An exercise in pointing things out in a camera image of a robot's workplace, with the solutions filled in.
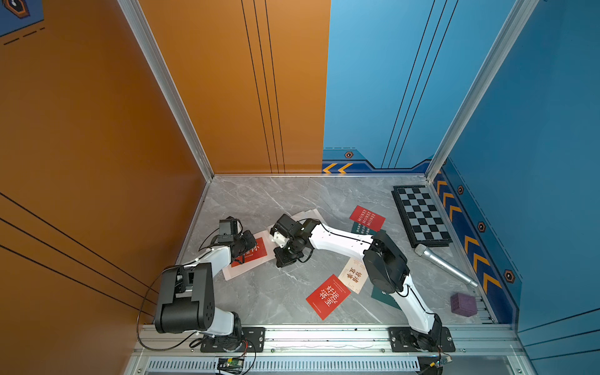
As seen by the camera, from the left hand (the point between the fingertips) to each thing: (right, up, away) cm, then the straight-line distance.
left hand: (254, 235), depth 95 cm
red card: (+29, -20, -14) cm, 38 cm away
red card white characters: (+2, -6, -4) cm, 7 cm away
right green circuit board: (+61, -34, -26) cm, 75 cm away
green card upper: (+43, +3, +4) cm, 44 cm away
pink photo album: (-6, -12, -10) cm, 17 cm away
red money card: (+47, +7, +10) cm, 49 cm away
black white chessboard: (+71, +7, +5) cm, 71 cm away
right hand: (+11, -9, -10) cm, 17 cm away
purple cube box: (+73, -19, -19) cm, 78 cm away
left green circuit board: (-1, -36, -24) cm, 43 cm away
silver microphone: (+67, -5, -6) cm, 67 cm away
